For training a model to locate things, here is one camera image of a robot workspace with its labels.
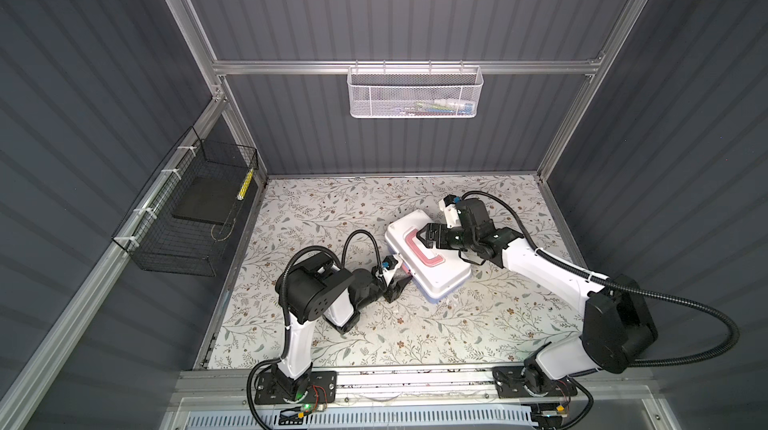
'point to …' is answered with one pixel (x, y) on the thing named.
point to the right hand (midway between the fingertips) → (430, 237)
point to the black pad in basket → (212, 199)
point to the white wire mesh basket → (415, 92)
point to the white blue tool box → (432, 271)
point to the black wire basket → (182, 221)
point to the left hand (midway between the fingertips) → (405, 270)
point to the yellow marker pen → (245, 184)
